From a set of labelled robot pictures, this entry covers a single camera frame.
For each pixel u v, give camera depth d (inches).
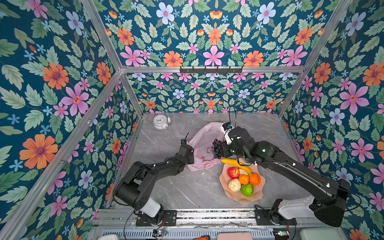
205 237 26.5
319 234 26.0
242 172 33.1
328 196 15.5
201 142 37.6
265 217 28.9
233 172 32.3
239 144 20.6
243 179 30.6
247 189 30.0
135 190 17.5
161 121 43.5
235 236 26.8
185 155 28.5
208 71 36.7
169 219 28.9
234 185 30.8
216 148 28.9
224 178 33.0
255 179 31.2
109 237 26.3
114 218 29.5
